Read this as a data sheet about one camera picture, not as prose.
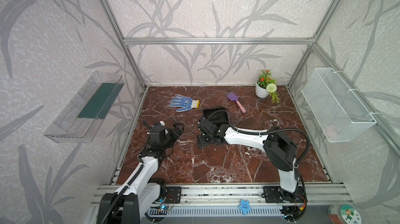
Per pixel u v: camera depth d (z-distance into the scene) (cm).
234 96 115
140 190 46
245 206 70
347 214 62
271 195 72
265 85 103
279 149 48
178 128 77
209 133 68
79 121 63
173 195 73
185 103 110
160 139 65
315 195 76
